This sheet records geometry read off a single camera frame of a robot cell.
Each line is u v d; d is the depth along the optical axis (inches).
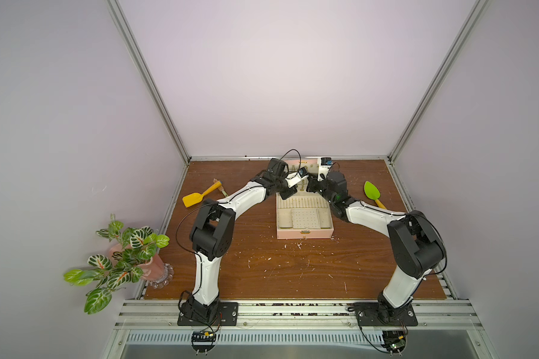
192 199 41.9
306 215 35.4
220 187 42.0
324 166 31.2
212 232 21.0
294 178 32.6
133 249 23.6
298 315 29.2
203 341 28.0
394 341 27.9
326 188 29.4
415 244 18.8
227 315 28.7
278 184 31.2
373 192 42.0
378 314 28.2
